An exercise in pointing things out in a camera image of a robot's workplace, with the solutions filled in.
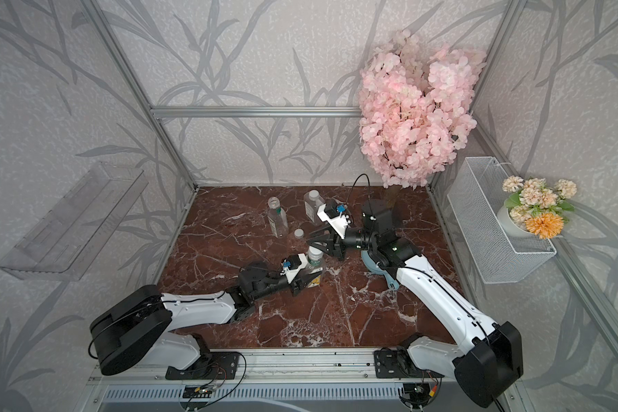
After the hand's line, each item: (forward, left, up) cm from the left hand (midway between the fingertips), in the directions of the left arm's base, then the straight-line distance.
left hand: (317, 268), depth 76 cm
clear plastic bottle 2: (-2, +1, +9) cm, 9 cm away
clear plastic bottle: (+24, +16, -7) cm, 29 cm away
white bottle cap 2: (-2, +1, +12) cm, 12 cm away
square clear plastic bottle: (+30, +2, -6) cm, 31 cm away
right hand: (+3, +2, +13) cm, 13 cm away
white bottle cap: (+24, +8, -17) cm, 31 cm away
